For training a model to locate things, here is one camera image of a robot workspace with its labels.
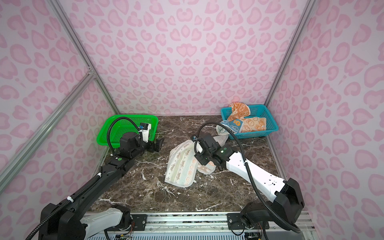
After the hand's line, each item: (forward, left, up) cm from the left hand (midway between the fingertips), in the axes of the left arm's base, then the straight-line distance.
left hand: (156, 134), depth 80 cm
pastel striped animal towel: (-8, -12, -21) cm, 26 cm away
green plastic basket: (+25, +37, -23) cm, 50 cm away
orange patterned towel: (+30, -54, -14) cm, 63 cm away
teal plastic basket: (+33, -67, -17) cm, 76 cm away
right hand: (-8, -24, -6) cm, 26 cm away
